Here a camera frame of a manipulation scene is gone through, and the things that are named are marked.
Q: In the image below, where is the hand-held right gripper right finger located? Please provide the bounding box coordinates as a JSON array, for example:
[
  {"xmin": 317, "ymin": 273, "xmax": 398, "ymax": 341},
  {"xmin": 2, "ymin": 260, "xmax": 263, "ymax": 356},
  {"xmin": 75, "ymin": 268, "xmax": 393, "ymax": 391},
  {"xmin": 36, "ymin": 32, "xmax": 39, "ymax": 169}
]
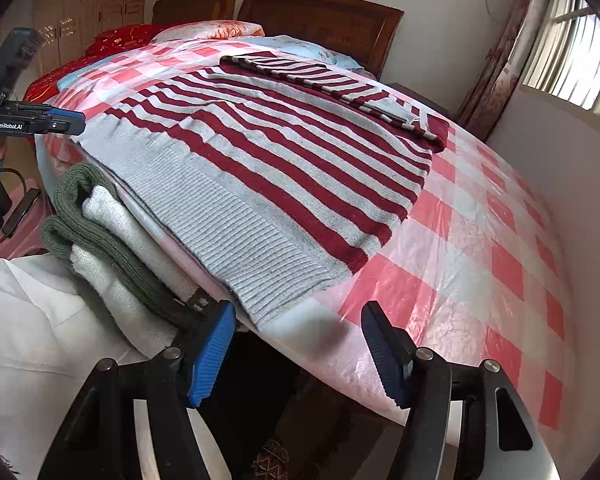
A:
[{"xmin": 361, "ymin": 301, "xmax": 556, "ymax": 480}]

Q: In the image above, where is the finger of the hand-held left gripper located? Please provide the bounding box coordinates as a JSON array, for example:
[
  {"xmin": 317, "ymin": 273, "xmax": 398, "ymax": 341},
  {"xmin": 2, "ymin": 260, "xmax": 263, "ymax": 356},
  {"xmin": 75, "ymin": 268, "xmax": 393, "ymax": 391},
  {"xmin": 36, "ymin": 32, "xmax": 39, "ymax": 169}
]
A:
[{"xmin": 30, "ymin": 105, "xmax": 87, "ymax": 137}]

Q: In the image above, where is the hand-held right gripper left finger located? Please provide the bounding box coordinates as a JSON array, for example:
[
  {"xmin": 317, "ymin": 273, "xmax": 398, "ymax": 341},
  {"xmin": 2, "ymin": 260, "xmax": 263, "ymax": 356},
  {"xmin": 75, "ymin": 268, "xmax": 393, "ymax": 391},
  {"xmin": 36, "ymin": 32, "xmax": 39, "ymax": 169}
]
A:
[{"xmin": 37, "ymin": 301, "xmax": 237, "ymax": 480}]

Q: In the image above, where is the red grey striped sweater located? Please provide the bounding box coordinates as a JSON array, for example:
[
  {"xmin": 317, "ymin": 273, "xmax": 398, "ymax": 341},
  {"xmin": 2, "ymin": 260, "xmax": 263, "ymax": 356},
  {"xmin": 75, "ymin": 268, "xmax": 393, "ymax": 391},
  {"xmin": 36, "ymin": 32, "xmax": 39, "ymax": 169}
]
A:
[{"xmin": 70, "ymin": 51, "xmax": 451, "ymax": 331}]

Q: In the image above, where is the red patterned bedding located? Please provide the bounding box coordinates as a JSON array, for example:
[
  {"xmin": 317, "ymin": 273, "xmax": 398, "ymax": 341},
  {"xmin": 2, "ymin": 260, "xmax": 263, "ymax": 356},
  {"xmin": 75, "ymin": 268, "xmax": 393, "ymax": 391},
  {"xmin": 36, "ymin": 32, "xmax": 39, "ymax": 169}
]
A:
[{"xmin": 22, "ymin": 22, "xmax": 181, "ymax": 106}]

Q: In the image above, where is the black flat device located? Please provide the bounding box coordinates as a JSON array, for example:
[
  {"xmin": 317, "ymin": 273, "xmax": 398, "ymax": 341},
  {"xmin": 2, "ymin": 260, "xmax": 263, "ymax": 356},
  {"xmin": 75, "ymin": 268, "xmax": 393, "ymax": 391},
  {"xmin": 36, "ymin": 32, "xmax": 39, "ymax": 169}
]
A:
[{"xmin": 0, "ymin": 187, "xmax": 43, "ymax": 238}]

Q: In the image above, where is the folded green white sweater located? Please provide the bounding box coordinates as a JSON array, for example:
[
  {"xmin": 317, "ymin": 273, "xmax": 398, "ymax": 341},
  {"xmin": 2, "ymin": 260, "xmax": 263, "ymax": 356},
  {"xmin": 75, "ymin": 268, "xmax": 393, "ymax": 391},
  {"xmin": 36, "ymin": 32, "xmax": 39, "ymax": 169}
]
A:
[{"xmin": 41, "ymin": 162, "xmax": 211, "ymax": 341}]

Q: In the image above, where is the pink stool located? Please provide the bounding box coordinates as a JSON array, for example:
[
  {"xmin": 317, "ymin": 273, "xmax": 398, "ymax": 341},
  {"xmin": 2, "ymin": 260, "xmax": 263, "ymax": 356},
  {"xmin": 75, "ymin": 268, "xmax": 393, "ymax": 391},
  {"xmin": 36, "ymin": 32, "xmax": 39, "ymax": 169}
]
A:
[{"xmin": 0, "ymin": 180, "xmax": 56, "ymax": 261}]

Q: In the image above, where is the light wooden wardrobe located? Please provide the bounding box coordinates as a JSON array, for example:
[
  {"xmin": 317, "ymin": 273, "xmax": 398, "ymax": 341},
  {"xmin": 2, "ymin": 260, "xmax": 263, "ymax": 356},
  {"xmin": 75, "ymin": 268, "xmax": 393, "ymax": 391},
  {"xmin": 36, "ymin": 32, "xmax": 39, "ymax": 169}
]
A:
[{"xmin": 32, "ymin": 0, "xmax": 150, "ymax": 76}]

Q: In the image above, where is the patterned red rug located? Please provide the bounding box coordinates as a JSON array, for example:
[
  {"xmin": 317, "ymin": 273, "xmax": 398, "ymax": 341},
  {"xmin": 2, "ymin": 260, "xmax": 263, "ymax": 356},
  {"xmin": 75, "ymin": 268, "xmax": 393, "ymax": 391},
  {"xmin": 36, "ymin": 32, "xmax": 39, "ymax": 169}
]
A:
[{"xmin": 250, "ymin": 437, "xmax": 306, "ymax": 480}]

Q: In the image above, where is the pink checked plastic tablecloth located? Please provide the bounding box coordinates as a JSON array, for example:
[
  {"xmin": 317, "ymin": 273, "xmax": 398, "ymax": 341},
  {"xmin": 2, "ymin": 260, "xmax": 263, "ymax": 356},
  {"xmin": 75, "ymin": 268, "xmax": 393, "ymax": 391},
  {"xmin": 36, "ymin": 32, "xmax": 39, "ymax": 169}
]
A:
[{"xmin": 22, "ymin": 35, "xmax": 578, "ymax": 433}]

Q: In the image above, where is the orange floral quilt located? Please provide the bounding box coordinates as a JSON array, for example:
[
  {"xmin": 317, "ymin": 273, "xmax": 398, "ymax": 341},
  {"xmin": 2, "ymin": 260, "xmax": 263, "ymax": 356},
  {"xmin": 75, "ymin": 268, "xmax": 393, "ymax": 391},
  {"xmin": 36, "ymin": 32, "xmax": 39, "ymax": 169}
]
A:
[{"xmin": 150, "ymin": 19, "xmax": 266, "ymax": 42}]

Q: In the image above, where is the small wooden headboard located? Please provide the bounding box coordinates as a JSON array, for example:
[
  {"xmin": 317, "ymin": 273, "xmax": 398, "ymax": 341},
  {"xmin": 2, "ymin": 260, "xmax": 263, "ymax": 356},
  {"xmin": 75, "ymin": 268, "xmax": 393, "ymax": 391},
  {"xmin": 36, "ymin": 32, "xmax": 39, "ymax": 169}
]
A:
[{"xmin": 151, "ymin": 0, "xmax": 238, "ymax": 26}]

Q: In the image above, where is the white cloth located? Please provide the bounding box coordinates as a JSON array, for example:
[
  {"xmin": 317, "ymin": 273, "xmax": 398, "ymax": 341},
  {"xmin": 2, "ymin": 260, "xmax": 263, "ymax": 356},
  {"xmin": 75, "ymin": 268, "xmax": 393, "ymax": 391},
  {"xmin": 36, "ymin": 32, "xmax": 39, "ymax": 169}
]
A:
[{"xmin": 0, "ymin": 255, "xmax": 231, "ymax": 480}]

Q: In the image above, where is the light blue floral pillow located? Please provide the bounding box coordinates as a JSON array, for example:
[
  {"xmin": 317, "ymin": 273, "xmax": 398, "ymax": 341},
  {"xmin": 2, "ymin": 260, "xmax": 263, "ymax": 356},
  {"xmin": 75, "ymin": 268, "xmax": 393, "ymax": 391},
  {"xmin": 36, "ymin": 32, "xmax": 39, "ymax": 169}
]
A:
[{"xmin": 257, "ymin": 35, "xmax": 368, "ymax": 73}]

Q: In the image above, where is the wooden nightstand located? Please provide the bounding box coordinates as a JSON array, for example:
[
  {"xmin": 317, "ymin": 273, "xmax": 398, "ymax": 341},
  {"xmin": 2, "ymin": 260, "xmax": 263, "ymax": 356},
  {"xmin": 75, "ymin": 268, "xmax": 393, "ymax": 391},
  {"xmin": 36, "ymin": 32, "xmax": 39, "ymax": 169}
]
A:
[{"xmin": 380, "ymin": 80, "xmax": 451, "ymax": 116}]

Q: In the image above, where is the large wooden headboard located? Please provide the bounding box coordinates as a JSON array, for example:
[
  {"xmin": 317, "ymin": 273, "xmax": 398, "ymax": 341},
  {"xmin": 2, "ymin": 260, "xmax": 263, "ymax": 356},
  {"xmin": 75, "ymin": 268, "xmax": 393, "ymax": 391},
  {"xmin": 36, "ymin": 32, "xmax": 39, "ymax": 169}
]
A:
[{"xmin": 237, "ymin": 0, "xmax": 405, "ymax": 81}]

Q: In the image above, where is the floral curtain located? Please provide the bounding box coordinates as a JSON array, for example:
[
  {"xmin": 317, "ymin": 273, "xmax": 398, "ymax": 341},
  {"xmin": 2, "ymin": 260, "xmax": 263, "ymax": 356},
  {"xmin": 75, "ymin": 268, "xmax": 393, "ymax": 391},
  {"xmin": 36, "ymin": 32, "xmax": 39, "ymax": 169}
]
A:
[{"xmin": 455, "ymin": 0, "xmax": 556, "ymax": 143}]

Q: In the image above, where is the barred window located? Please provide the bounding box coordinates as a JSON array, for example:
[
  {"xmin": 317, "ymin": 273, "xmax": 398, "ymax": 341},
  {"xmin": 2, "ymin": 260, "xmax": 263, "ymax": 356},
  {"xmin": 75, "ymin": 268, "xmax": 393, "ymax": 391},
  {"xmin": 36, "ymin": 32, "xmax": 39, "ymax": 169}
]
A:
[{"xmin": 517, "ymin": 0, "xmax": 600, "ymax": 126}]

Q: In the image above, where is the black cable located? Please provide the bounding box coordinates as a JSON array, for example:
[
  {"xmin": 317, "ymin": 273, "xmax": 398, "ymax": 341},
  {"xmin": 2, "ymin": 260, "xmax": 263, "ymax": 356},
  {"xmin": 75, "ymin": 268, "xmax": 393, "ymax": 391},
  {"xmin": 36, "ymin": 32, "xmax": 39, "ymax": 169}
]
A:
[{"xmin": 0, "ymin": 169, "xmax": 28, "ymax": 193}]

